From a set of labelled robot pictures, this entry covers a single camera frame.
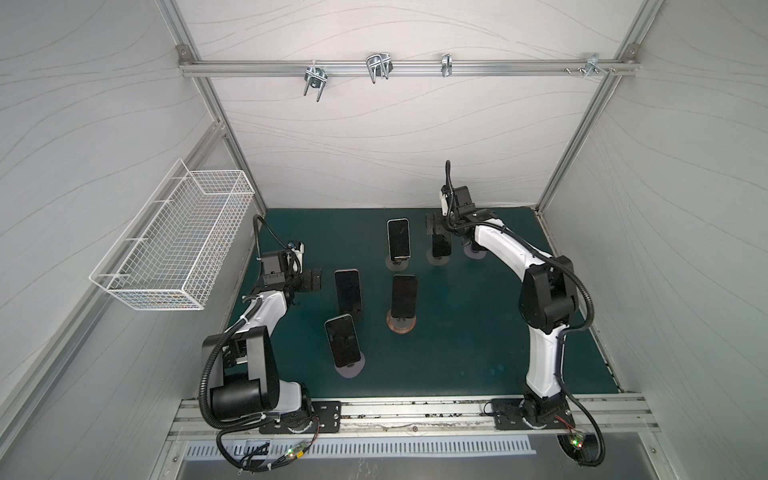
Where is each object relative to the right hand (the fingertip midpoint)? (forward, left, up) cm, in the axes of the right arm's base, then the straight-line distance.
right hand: (444, 213), depth 97 cm
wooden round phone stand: (-33, +13, -16) cm, 39 cm away
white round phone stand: (-10, +16, -17) cm, 25 cm away
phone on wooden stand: (-29, +12, -4) cm, 32 cm away
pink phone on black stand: (-28, +28, -4) cm, 40 cm away
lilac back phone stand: (-5, -11, -15) cm, 19 cm away
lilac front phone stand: (-46, +27, -17) cm, 56 cm away
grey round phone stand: (-7, +1, -17) cm, 19 cm away
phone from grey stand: (-3, 0, -15) cm, 15 cm away
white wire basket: (-30, +67, +16) cm, 75 cm away
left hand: (-19, +43, -7) cm, 47 cm away
